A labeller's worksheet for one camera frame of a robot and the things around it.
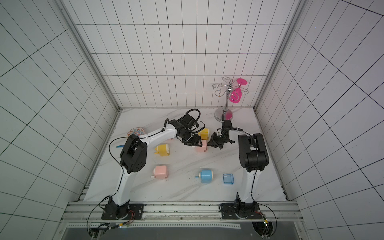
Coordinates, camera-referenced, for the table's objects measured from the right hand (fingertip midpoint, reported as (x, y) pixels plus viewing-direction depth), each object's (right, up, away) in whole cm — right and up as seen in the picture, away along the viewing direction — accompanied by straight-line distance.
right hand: (208, 140), depth 98 cm
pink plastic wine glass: (+22, +32, +13) cm, 41 cm away
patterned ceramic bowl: (-50, +6, +3) cm, 50 cm away
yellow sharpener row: (-29, -5, -9) cm, 30 cm away
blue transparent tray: (+10, -20, -15) cm, 27 cm away
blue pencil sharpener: (-3, -16, -21) cm, 27 cm away
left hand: (-8, -3, -8) cm, 12 cm away
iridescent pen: (-61, -5, +3) cm, 62 cm away
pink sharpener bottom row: (-28, -15, -17) cm, 37 cm away
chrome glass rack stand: (+15, +33, -5) cm, 37 cm away
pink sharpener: (-3, -4, -8) cm, 9 cm away
